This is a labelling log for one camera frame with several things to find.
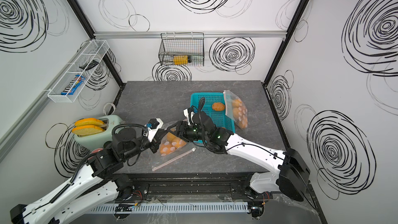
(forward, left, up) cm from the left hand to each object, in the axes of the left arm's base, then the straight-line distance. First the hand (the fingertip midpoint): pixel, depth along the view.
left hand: (167, 130), depth 68 cm
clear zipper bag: (+31, -32, -12) cm, 46 cm away
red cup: (-4, +37, -16) cm, 41 cm away
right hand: (-1, -1, +1) cm, 2 cm away
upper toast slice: (+6, +41, -4) cm, 41 cm away
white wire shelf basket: (+48, +50, +8) cm, 69 cm away
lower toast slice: (+2, +39, -5) cm, 40 cm away
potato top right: (+29, -26, -20) cm, 44 cm away
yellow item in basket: (+40, -2, +9) cm, 41 cm away
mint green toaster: (0, +38, -13) cm, 40 cm away
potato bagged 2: (+21, -38, -14) cm, 46 cm away
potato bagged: (-4, +2, -11) cm, 12 cm away
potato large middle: (-1, -3, -11) cm, 11 cm away
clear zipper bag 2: (-9, +8, -24) cm, 27 cm away
